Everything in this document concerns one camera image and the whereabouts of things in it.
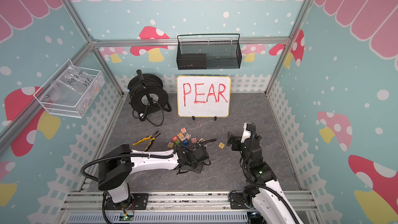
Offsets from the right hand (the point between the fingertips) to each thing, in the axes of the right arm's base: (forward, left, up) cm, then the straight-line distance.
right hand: (236, 132), depth 78 cm
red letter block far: (+12, +30, -17) cm, 37 cm away
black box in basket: (+39, +23, +16) cm, 48 cm away
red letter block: (+6, +34, -16) cm, 38 cm away
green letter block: (+4, +33, -17) cm, 37 cm away
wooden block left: (+2, +37, -16) cm, 40 cm away
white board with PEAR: (+29, +14, -4) cm, 32 cm away
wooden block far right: (+1, +6, -17) cm, 18 cm away
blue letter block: (+4, +28, -17) cm, 33 cm away
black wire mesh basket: (+48, +13, +17) cm, 53 cm away
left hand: (-12, +20, -17) cm, 29 cm away
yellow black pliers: (+6, +48, -16) cm, 51 cm away
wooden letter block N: (+5, +23, -17) cm, 29 cm away
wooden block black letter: (+5, +18, -17) cm, 25 cm away
